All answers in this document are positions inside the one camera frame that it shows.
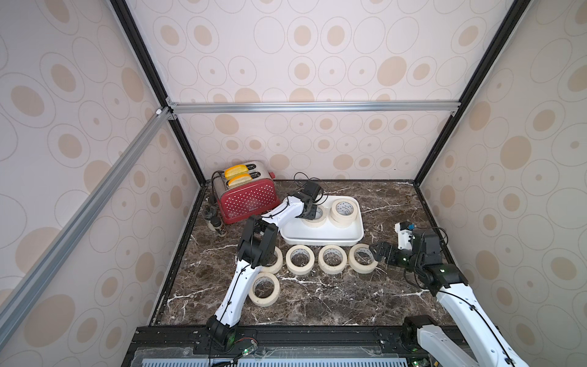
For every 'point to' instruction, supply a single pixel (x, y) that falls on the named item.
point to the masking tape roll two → (344, 209)
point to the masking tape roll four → (358, 267)
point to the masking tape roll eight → (316, 222)
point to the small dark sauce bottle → (215, 222)
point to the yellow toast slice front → (239, 179)
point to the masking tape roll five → (299, 259)
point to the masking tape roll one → (264, 290)
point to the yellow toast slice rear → (235, 171)
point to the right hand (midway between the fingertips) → (380, 249)
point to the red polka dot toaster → (245, 190)
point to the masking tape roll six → (332, 259)
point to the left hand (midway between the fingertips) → (312, 210)
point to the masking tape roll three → (279, 264)
